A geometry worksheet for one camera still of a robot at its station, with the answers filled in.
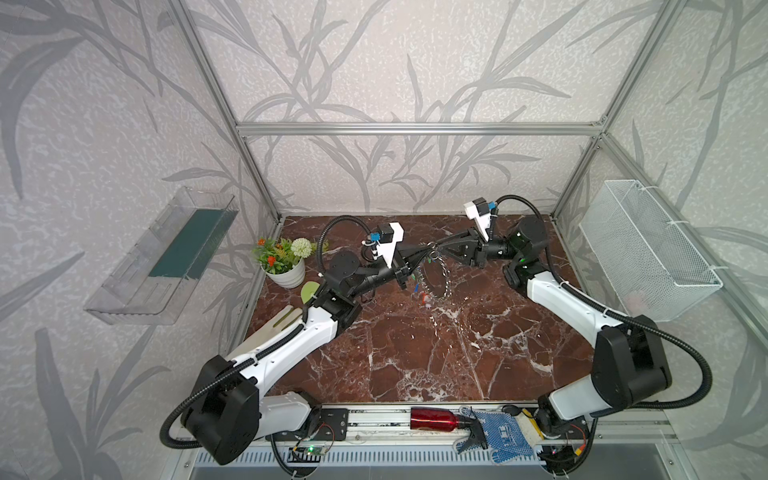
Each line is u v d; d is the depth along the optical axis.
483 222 0.63
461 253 0.67
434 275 1.04
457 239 0.66
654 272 0.62
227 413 0.40
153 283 0.64
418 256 0.65
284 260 0.89
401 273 0.59
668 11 0.71
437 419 0.71
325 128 1.75
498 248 0.65
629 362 0.43
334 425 0.73
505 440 0.71
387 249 0.59
